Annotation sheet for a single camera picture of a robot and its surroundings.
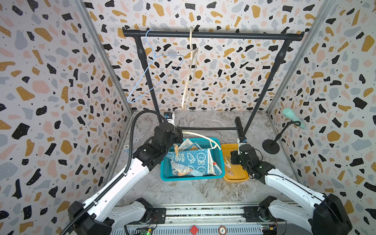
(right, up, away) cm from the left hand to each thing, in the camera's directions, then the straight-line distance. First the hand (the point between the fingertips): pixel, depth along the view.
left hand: (183, 127), depth 72 cm
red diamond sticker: (+6, -49, -2) cm, 49 cm away
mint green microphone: (+54, +6, +2) cm, 55 cm away
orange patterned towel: (-3, -24, +9) cm, 26 cm away
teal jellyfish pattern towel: (+9, -17, +4) cm, 20 cm away
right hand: (+29, -15, +13) cm, 35 cm away
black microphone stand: (+58, -14, +28) cm, 66 cm away
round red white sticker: (+19, -50, -2) cm, 53 cm away
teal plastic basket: (+16, -9, +2) cm, 18 cm away
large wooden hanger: (+10, -4, 0) cm, 11 cm away
